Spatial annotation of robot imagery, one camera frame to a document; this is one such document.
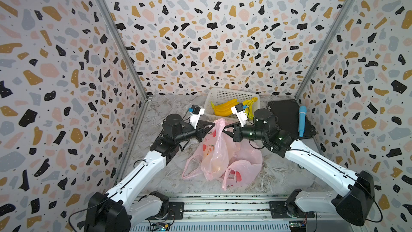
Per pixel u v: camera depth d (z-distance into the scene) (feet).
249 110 2.06
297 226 2.34
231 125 2.15
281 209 2.44
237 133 1.99
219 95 3.83
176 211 2.40
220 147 2.19
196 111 2.04
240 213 2.43
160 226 2.30
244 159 2.64
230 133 2.17
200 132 2.06
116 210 1.24
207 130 2.30
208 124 2.26
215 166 2.38
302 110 3.32
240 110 2.05
